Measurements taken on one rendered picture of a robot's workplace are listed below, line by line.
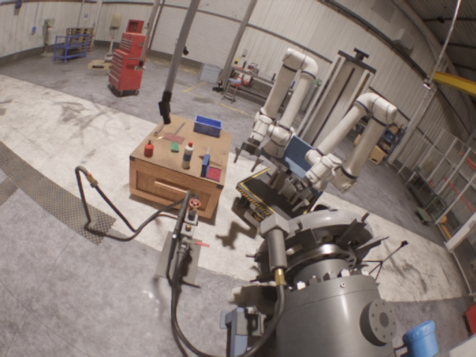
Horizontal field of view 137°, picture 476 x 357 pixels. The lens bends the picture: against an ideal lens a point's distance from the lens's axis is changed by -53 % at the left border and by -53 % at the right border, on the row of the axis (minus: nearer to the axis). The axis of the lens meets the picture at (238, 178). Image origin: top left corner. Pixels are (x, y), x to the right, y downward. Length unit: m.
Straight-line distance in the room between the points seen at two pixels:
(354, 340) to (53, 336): 1.62
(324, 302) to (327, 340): 0.17
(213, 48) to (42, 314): 9.32
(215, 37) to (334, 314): 9.27
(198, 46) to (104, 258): 8.89
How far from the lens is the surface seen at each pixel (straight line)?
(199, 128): 2.13
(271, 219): 0.97
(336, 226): 1.02
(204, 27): 9.48
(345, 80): 1.75
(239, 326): 1.27
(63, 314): 1.58
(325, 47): 9.39
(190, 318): 1.47
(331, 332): 0.88
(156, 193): 1.81
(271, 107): 1.57
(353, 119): 1.34
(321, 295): 0.91
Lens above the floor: 1.43
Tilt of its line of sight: 35 degrees down
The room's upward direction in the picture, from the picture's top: 25 degrees clockwise
